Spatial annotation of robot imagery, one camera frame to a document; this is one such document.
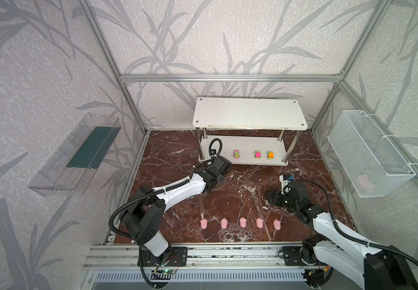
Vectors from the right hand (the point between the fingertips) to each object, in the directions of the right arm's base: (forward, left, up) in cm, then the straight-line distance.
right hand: (269, 187), depth 88 cm
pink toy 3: (-15, +14, -5) cm, 21 cm away
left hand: (+9, +24, +6) cm, 26 cm away
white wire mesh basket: (-5, -30, +27) cm, 41 cm away
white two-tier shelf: (+43, +4, -6) cm, 44 cm away
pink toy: (-16, +32, -4) cm, 35 cm away
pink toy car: (+19, +3, +1) cm, 19 cm away
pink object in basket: (-5, -35, +15) cm, 39 cm away
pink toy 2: (-16, +22, -4) cm, 27 cm away
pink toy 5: (-16, -2, -4) cm, 17 cm away
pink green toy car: (+19, +15, +2) cm, 24 cm away
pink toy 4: (-15, +6, -5) cm, 17 cm away
